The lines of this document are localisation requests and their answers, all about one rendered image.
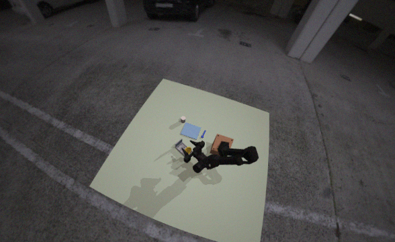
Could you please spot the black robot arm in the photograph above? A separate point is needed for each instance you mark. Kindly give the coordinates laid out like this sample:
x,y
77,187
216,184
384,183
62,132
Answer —
x,y
250,154

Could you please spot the light blue flat mat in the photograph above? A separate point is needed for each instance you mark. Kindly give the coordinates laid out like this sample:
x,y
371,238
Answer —
x,y
191,131

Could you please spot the grey dish rack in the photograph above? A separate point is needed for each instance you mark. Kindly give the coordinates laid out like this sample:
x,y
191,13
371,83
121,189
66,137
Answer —
x,y
180,145

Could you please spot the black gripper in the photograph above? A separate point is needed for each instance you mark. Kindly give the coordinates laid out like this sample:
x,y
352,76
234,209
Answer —
x,y
187,157

